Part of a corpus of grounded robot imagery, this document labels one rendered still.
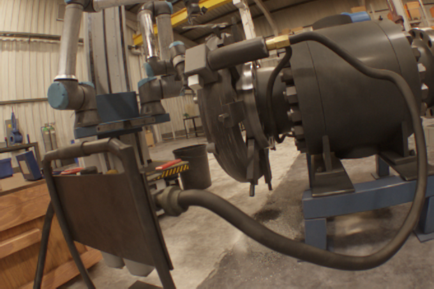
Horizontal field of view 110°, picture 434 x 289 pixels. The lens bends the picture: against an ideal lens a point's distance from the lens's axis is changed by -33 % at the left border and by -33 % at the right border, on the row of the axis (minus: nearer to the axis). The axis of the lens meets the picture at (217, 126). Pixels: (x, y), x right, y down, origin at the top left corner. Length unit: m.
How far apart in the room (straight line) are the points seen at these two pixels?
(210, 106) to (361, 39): 0.63
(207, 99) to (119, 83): 1.05
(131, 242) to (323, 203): 0.59
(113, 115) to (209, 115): 0.92
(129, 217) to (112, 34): 1.60
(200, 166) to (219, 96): 1.16
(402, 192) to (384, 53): 0.49
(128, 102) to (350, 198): 1.45
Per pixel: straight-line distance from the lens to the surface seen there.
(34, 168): 0.97
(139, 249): 0.48
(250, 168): 0.92
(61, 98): 1.26
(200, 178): 1.91
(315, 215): 0.81
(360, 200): 0.81
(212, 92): 0.81
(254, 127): 0.95
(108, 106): 1.60
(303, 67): 0.85
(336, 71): 0.85
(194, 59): 0.78
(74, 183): 0.58
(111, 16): 1.96
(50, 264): 1.03
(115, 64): 1.79
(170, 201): 0.40
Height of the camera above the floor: 0.56
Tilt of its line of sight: 2 degrees down
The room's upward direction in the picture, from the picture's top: 11 degrees counter-clockwise
